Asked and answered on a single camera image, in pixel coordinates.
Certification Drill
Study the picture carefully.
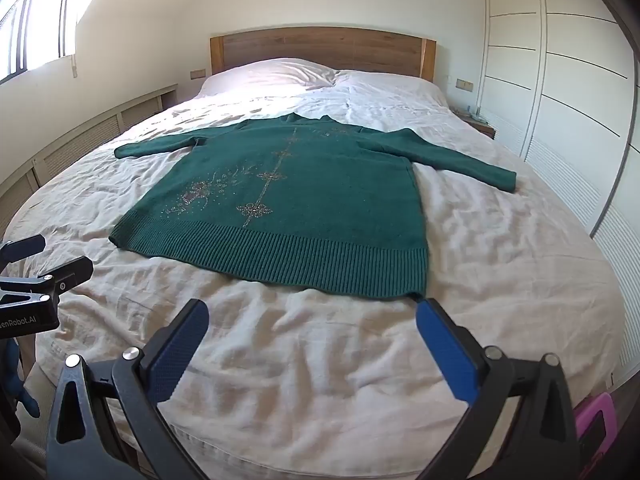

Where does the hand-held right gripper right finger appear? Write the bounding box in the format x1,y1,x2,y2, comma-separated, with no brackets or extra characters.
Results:
416,298,583,480

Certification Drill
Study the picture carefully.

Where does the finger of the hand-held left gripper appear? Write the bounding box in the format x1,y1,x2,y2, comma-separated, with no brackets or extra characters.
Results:
0,256,94,310
0,235,47,267

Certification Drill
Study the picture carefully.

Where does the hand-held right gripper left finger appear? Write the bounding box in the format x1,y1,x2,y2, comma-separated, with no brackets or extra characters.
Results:
47,298,211,480

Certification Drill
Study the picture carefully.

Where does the green knitted sweater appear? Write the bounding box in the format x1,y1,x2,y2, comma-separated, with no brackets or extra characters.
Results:
109,114,517,303

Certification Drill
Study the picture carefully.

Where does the person's left hand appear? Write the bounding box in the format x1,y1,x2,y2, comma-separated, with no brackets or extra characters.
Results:
0,337,41,418

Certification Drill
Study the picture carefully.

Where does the white radiator cover cabinet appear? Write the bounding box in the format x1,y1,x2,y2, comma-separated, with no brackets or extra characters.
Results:
0,84,179,241

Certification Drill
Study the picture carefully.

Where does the bed with white sheet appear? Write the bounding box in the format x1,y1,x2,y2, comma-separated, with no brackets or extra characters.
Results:
0,57,626,480

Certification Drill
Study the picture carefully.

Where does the pink plastic object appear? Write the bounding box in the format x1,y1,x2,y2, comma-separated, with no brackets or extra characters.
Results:
572,392,616,461

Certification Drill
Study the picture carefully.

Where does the wooden nightstand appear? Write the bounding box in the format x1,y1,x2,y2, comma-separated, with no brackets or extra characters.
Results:
450,108,497,141

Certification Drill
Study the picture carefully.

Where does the window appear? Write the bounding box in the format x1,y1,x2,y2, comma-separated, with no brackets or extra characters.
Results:
0,0,101,86

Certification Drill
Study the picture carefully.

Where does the white pillow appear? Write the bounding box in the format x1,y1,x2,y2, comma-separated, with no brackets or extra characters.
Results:
200,57,342,98
334,70,447,108

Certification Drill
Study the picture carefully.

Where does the white louvred wardrobe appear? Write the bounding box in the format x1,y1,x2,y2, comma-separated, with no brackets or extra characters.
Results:
477,0,640,376

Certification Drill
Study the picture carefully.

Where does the wooden headboard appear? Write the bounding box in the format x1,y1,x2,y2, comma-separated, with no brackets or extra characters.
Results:
210,26,437,81

